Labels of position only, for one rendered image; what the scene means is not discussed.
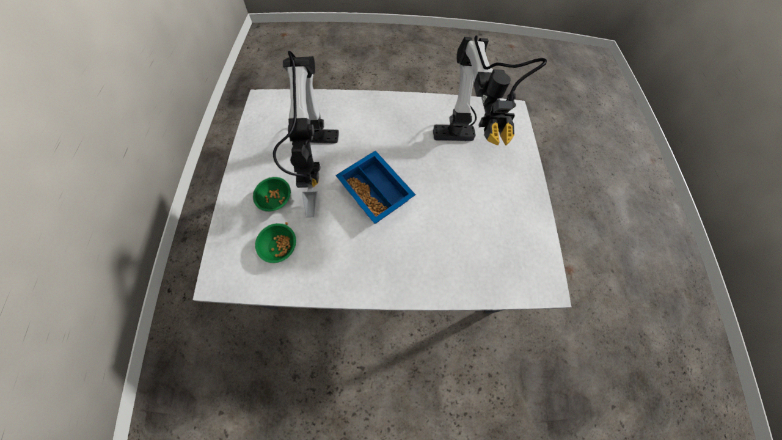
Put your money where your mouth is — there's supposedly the green bowl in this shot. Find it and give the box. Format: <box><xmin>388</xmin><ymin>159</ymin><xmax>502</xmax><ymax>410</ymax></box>
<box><xmin>253</xmin><ymin>177</ymin><xmax>291</xmax><ymax>211</ymax></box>
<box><xmin>255</xmin><ymin>223</ymin><xmax>296</xmax><ymax>263</ymax></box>

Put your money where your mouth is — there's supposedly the grey metal scoop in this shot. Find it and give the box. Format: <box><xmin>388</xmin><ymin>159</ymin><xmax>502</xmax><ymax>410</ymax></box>
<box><xmin>302</xmin><ymin>183</ymin><xmax>318</xmax><ymax>218</ymax></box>

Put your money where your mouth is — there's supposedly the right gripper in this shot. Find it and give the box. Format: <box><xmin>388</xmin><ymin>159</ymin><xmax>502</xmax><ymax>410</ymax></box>
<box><xmin>294</xmin><ymin>154</ymin><xmax>321</xmax><ymax>187</ymax></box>

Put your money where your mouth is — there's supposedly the blue box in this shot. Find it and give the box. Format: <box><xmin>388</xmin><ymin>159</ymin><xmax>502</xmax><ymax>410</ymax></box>
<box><xmin>335</xmin><ymin>151</ymin><xmax>416</xmax><ymax>224</ymax></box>

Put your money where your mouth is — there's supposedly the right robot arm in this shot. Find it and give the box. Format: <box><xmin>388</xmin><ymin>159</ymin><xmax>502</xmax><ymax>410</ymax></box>
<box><xmin>283</xmin><ymin>56</ymin><xmax>339</xmax><ymax>188</ymax></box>

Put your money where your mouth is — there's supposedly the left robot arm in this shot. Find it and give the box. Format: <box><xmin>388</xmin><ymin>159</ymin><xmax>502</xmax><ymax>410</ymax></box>
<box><xmin>434</xmin><ymin>37</ymin><xmax>516</xmax><ymax>138</ymax></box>

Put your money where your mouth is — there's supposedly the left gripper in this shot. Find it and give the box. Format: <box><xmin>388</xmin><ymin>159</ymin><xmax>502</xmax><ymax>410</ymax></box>
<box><xmin>478</xmin><ymin>103</ymin><xmax>515</xmax><ymax>145</ymax></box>

